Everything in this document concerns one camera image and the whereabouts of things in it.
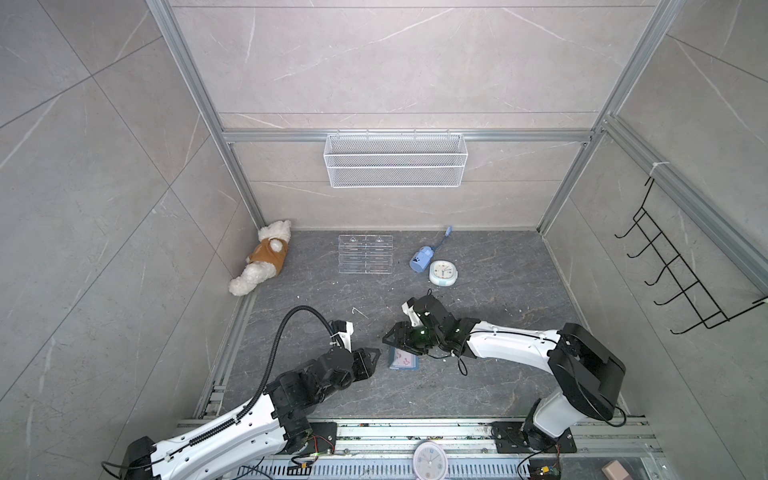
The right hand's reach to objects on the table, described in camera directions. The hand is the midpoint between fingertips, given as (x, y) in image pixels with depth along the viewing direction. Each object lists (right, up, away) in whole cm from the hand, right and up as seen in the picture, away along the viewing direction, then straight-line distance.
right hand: (387, 341), depth 82 cm
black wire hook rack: (+68, +15, -17) cm, 72 cm away
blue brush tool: (+12, +23, +24) cm, 35 cm away
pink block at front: (+53, -26, -14) cm, 60 cm away
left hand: (-2, 0, -7) cm, 7 cm away
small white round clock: (+19, +18, +22) cm, 35 cm away
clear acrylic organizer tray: (-8, +25, +25) cm, 36 cm away
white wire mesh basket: (+3, +57, +19) cm, 60 cm away
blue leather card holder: (+4, -7, +4) cm, 9 cm away
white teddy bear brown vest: (-42, +23, +19) cm, 51 cm away
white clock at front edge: (+10, -24, -13) cm, 29 cm away
